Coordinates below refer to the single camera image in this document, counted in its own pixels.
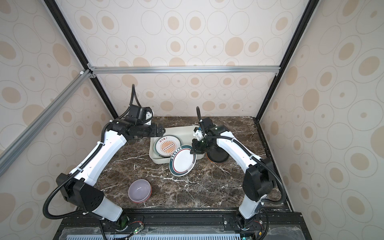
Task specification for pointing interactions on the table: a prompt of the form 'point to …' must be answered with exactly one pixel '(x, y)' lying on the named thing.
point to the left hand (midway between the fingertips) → (160, 128)
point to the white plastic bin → (154, 158)
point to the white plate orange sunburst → (164, 145)
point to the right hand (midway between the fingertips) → (191, 151)
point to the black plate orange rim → (217, 155)
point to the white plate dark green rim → (181, 160)
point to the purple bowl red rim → (139, 191)
